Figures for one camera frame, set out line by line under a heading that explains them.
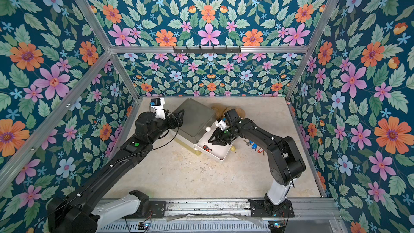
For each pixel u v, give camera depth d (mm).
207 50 932
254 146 950
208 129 819
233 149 827
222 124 836
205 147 858
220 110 992
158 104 628
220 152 837
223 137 765
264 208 730
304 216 731
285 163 478
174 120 674
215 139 769
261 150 927
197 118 816
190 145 827
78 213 375
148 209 719
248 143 959
